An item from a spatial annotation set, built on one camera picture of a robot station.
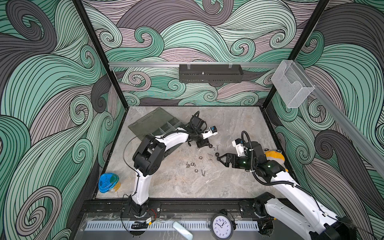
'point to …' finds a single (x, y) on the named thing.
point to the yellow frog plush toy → (276, 155)
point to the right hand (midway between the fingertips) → (223, 160)
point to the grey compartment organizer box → (156, 122)
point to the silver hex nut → (196, 170)
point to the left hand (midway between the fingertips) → (208, 138)
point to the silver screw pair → (202, 173)
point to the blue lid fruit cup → (109, 182)
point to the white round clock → (221, 226)
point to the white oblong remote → (183, 232)
